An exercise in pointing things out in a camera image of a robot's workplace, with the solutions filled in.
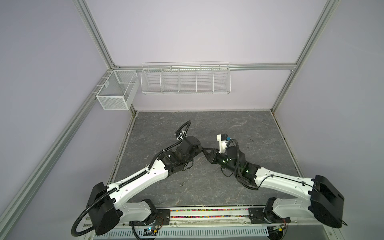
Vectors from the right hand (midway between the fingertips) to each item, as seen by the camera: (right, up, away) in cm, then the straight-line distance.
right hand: (202, 150), depth 74 cm
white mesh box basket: (-56, +37, +28) cm, 73 cm away
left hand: (0, +2, +2) cm, 3 cm away
